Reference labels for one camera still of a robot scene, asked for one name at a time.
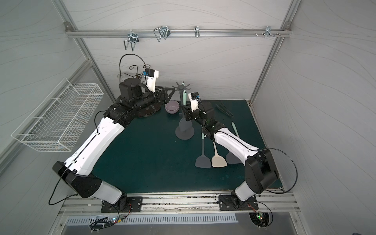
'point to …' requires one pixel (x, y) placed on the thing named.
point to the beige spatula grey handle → (218, 160)
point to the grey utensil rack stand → (185, 131)
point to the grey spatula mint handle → (203, 161)
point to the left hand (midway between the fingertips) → (170, 88)
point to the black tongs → (230, 115)
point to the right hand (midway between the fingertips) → (184, 104)
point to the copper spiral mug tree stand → (147, 66)
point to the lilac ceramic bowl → (172, 106)
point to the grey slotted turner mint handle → (231, 159)
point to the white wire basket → (59, 121)
